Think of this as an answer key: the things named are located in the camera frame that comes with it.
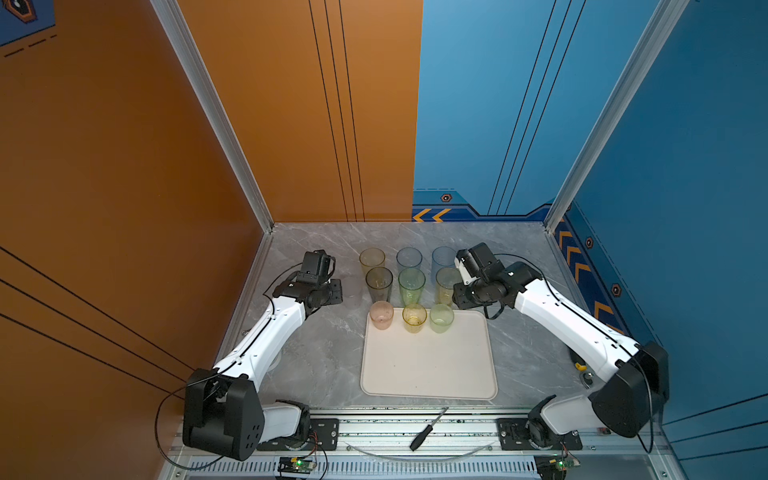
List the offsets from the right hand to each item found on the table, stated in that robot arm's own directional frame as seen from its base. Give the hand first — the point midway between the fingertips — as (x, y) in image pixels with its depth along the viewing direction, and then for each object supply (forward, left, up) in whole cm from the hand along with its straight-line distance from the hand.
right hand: (457, 297), depth 81 cm
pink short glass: (+2, +22, -13) cm, 25 cm away
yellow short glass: (+1, +11, -12) cm, 17 cm away
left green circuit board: (-36, +41, -16) cm, 57 cm away
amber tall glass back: (+25, +26, -13) cm, 38 cm away
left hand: (+5, +35, -1) cm, 35 cm away
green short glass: (0, +3, -13) cm, 13 cm away
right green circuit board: (-36, -20, -18) cm, 45 cm away
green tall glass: (+6, +12, -3) cm, 14 cm away
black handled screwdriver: (-30, +11, -16) cm, 36 cm away
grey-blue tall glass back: (+16, +13, -2) cm, 21 cm away
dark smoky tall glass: (+10, +22, -7) cm, 26 cm away
